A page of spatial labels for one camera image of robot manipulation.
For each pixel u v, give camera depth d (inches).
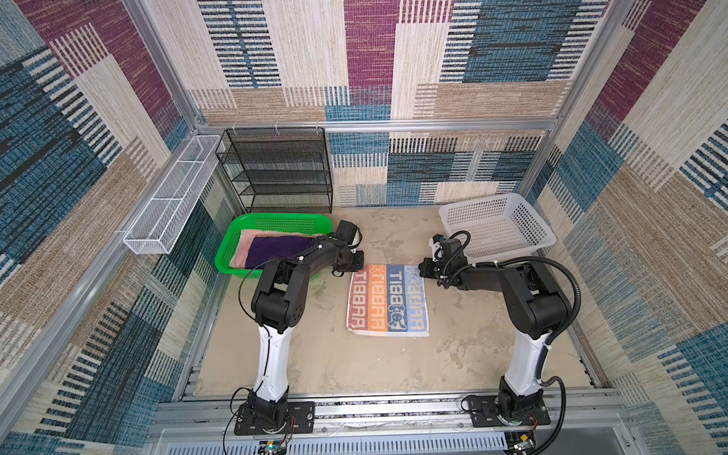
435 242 37.0
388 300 37.0
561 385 28.1
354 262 36.1
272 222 45.3
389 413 29.9
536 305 20.6
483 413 28.7
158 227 28.1
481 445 27.6
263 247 39.6
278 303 22.1
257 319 22.6
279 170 43.2
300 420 28.7
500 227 44.3
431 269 35.8
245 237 42.0
